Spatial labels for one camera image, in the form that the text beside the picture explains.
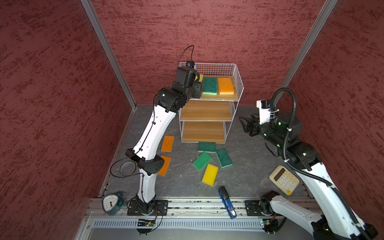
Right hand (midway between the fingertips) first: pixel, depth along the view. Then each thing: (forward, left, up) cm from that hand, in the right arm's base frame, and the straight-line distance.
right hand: (244, 118), depth 64 cm
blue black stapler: (-26, +6, -34) cm, 44 cm away
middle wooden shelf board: (+18, +15, -13) cm, 26 cm away
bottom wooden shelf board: (+20, +15, -37) cm, 45 cm away
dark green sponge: (-1, +4, -37) cm, 37 cm away
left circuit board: (-33, +47, -39) cm, 70 cm away
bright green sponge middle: (-3, +18, -36) cm, 41 cm away
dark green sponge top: (+7, +14, -37) cm, 40 cm away
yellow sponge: (-11, +13, -37) cm, 41 cm away
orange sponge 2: (-6, +41, -37) cm, 55 cm away
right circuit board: (-36, -14, -39) cm, 55 cm away
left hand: (+15, +22, +5) cm, 27 cm away
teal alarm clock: (-25, +65, -33) cm, 77 cm away
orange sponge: (+10, +41, -36) cm, 55 cm away
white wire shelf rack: (+49, +6, -5) cm, 50 cm away
